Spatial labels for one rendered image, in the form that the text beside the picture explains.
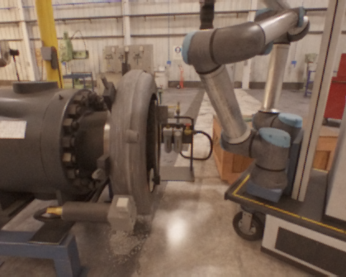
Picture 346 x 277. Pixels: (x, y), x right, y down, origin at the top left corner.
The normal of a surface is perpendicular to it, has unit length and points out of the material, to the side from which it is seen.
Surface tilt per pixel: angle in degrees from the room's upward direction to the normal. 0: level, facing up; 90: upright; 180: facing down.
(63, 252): 90
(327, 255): 90
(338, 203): 90
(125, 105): 48
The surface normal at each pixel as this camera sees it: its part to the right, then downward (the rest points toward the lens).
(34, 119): -0.05, -0.32
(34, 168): -0.06, 0.41
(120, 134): -0.04, -0.10
